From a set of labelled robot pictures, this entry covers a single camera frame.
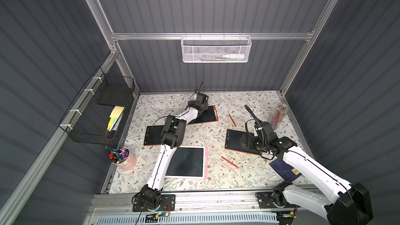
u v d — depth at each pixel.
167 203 0.72
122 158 0.77
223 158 0.88
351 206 0.39
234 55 0.89
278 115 0.89
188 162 1.07
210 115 1.09
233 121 1.05
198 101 0.91
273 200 0.72
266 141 0.61
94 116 0.72
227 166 0.85
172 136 0.67
